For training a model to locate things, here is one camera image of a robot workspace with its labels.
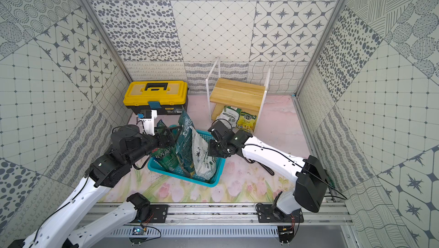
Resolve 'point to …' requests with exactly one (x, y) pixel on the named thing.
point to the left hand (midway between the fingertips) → (172, 123)
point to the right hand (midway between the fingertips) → (211, 152)
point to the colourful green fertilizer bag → (167, 158)
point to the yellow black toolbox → (167, 97)
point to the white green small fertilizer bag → (230, 114)
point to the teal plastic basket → (219, 163)
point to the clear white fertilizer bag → (204, 166)
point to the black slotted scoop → (267, 169)
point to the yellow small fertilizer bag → (246, 122)
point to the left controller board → (138, 231)
